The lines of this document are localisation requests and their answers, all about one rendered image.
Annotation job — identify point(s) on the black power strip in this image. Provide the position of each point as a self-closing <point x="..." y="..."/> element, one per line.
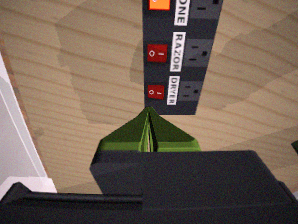
<point x="178" y="37"/>

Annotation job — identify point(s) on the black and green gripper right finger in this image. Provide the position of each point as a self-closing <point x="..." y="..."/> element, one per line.
<point x="166" y="137"/>

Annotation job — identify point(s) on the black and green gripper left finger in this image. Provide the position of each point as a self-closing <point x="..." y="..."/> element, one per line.
<point x="131" y="136"/>

